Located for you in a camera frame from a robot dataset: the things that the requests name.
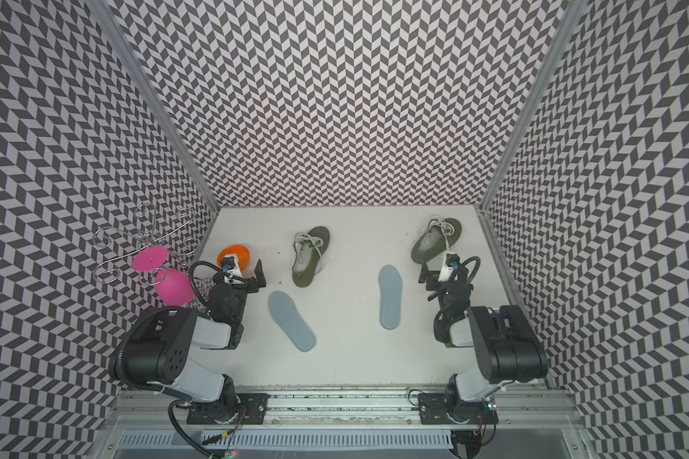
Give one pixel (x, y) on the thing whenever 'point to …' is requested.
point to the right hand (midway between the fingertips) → (437, 262)
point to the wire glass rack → (179, 237)
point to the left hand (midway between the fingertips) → (246, 263)
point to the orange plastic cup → (242, 253)
